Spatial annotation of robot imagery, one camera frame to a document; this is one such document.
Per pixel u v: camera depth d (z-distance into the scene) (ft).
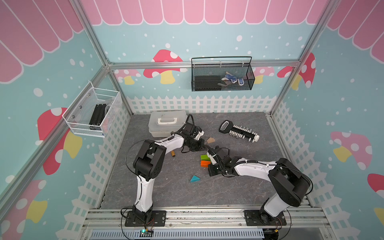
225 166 2.26
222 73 3.03
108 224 2.39
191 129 2.67
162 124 3.25
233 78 2.94
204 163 3.01
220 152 2.35
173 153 3.17
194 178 2.84
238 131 3.52
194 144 2.80
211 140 3.39
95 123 2.20
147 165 1.74
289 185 1.48
